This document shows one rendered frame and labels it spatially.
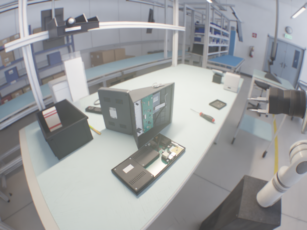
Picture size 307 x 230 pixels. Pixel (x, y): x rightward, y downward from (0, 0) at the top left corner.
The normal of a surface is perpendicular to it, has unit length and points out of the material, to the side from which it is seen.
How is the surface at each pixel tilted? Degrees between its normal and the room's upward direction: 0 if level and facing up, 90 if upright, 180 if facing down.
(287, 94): 39
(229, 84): 90
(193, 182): 0
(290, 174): 93
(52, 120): 90
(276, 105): 115
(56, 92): 90
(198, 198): 0
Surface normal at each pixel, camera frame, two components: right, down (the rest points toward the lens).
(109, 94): -0.33, 0.51
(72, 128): 0.77, 0.33
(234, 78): -0.58, 0.44
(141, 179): -0.01, -0.84
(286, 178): -0.74, 0.37
